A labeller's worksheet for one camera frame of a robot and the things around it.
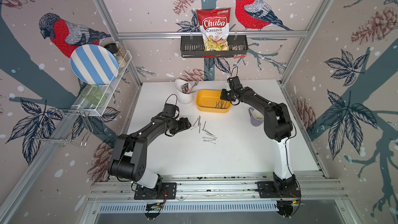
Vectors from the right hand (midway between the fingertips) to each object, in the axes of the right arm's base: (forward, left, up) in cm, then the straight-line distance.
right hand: (219, 94), depth 103 cm
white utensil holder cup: (-2, +25, -2) cm, 25 cm away
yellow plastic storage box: (0, +7, -8) cm, 11 cm away
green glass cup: (-25, +60, +27) cm, 70 cm away
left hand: (-22, +19, -2) cm, 29 cm away
